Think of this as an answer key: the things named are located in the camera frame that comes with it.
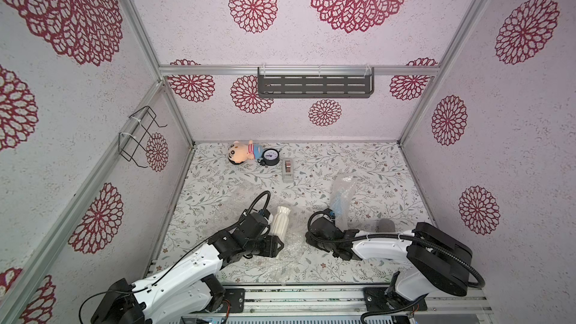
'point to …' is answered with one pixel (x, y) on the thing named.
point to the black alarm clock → (270, 157)
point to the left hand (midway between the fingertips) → (276, 246)
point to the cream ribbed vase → (280, 227)
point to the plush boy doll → (238, 153)
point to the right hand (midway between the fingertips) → (302, 234)
